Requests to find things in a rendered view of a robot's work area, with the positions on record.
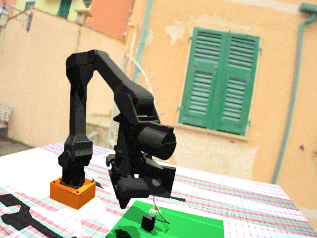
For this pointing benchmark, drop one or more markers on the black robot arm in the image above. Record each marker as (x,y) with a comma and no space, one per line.
(132,100)

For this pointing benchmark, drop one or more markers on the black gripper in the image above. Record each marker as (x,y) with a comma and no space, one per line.
(125,163)

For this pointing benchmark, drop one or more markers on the green circuit board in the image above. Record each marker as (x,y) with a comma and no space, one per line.
(182,225)

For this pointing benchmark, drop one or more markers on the black cooling fan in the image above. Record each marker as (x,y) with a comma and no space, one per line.
(163,185)

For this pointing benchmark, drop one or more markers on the black plug with cable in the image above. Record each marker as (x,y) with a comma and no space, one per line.
(148,221)

